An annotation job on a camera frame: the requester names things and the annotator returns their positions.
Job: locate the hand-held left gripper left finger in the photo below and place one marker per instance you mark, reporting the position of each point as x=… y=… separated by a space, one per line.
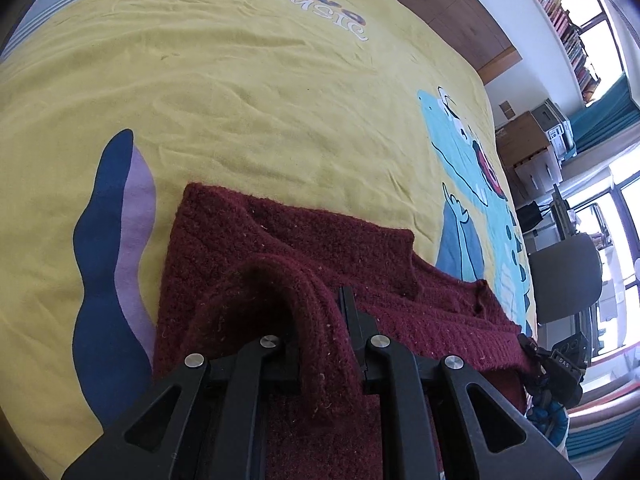
x=280 y=360

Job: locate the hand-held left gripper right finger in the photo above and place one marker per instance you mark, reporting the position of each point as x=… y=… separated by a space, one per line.
x=357 y=330

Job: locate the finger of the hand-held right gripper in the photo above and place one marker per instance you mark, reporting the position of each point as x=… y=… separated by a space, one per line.
x=532 y=352

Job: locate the dark red knitted sweater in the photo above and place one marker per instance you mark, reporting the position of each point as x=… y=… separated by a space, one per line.
x=320 y=270

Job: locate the striped teal rug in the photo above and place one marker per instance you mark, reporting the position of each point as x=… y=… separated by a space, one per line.
x=605 y=425

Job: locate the grey office chair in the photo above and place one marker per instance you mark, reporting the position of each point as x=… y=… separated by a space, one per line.
x=565 y=275

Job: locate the wooden dresser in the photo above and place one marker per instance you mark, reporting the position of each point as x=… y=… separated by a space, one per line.
x=525 y=150

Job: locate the white printer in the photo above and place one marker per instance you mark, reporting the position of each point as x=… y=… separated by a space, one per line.
x=555 y=127

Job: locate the yellow printed bedspread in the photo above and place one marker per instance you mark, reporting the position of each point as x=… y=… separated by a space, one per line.
x=250 y=110

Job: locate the teal curtain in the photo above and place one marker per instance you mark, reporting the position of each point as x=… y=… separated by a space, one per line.
x=607 y=115

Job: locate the wooden bed headboard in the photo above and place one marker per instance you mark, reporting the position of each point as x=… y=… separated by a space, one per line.
x=450 y=5

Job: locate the row of books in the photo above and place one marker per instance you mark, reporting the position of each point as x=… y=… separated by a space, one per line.
x=560 y=15

